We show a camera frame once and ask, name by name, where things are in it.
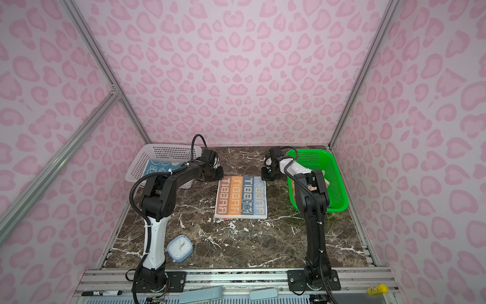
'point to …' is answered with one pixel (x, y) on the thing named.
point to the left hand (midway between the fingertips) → (224, 174)
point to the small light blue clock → (179, 248)
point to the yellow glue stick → (378, 289)
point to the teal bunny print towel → (157, 166)
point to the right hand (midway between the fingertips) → (265, 175)
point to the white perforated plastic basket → (162, 152)
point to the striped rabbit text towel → (241, 197)
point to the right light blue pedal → (267, 294)
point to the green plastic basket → (316, 159)
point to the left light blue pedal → (199, 296)
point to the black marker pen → (112, 292)
